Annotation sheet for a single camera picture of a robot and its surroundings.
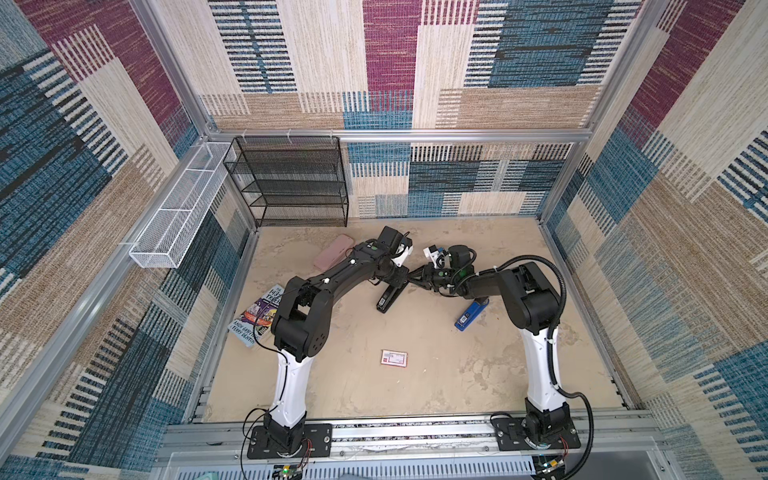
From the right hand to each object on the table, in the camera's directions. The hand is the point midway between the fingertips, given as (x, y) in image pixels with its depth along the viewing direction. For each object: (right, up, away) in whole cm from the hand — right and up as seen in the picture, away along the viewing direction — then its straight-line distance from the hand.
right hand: (407, 279), depth 99 cm
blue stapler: (+20, -10, -6) cm, 23 cm away
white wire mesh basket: (-72, +14, -7) cm, 73 cm away
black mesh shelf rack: (-42, +35, +12) cm, 56 cm away
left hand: (-2, +2, -3) cm, 4 cm away
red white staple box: (-4, -21, -14) cm, 25 cm away
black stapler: (-5, -5, -6) cm, 10 cm away
